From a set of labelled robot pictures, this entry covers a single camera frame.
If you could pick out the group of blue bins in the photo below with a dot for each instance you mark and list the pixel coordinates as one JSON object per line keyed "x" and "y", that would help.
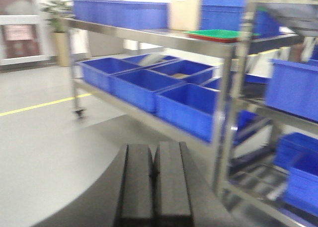
{"x": 290, "y": 88}

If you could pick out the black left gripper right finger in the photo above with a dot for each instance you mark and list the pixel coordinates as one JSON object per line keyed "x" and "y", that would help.
{"x": 174, "y": 187}

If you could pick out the steel rack with castors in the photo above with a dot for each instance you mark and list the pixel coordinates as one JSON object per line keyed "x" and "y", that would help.
{"x": 149, "y": 34}

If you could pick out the red plastic tray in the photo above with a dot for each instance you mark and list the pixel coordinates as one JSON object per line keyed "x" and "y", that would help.
{"x": 218, "y": 40}

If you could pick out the long blue plastic bin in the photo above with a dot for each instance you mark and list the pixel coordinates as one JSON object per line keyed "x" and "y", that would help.
{"x": 119, "y": 13}

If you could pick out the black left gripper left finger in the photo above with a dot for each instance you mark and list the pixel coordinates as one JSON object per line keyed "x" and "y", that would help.
{"x": 136, "y": 187}

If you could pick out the potted green plant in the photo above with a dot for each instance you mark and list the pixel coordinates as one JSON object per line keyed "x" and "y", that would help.
{"x": 58, "y": 18}

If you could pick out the maroon panel white frame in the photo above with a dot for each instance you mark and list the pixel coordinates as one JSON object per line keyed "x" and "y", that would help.
{"x": 17, "y": 40}

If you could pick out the row of blue bins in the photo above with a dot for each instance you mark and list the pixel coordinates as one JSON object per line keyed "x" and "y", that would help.
{"x": 183, "y": 107}

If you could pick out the beige cardboard box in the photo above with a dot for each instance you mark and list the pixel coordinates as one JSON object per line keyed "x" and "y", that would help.
{"x": 185, "y": 12}

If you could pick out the green plastic tray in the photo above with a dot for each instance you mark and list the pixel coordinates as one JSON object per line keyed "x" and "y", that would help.
{"x": 213, "y": 33}

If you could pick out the stack of blue crates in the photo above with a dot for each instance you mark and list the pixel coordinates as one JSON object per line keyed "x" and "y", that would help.
{"x": 222, "y": 11}

